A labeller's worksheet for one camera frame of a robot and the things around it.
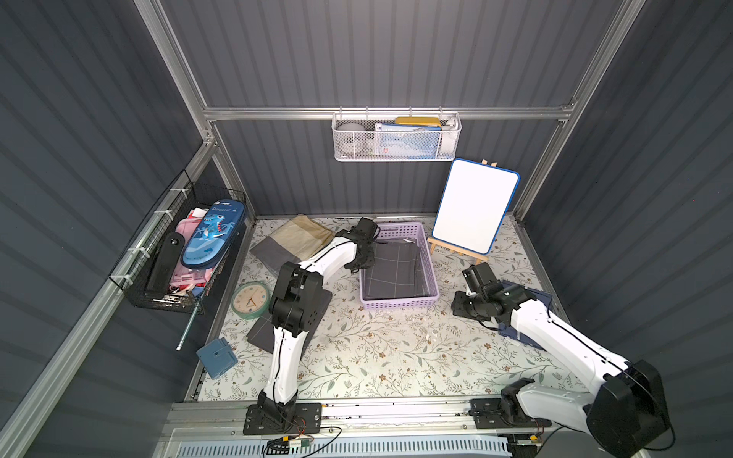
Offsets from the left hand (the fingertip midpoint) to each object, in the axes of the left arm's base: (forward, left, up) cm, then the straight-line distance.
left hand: (367, 262), depth 99 cm
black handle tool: (-21, +45, +29) cm, 58 cm away
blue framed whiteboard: (+8, -34, +20) cm, 40 cm away
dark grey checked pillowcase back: (-3, -10, -2) cm, 11 cm away
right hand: (-19, -28, +5) cm, 34 cm away
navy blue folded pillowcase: (-12, -61, -7) cm, 62 cm away
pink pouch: (-22, +42, +25) cm, 54 cm away
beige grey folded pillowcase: (+13, +30, -4) cm, 33 cm away
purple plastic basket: (+16, -19, -1) cm, 25 cm away
